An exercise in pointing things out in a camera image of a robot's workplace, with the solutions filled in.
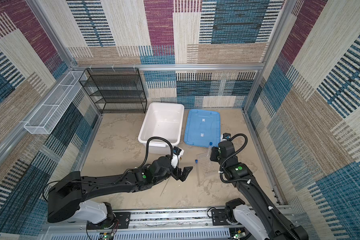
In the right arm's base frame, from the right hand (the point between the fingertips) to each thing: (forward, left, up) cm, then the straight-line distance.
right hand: (216, 151), depth 81 cm
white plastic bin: (+39, +33, -17) cm, 54 cm away
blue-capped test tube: (+4, +2, -5) cm, 7 cm away
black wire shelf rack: (+50, +65, +4) cm, 82 cm away
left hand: (-6, +16, +1) cm, 17 cm away
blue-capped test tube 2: (-11, +9, -14) cm, 20 cm away
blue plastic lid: (+27, +3, -14) cm, 30 cm away
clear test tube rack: (-3, +5, -13) cm, 14 cm away
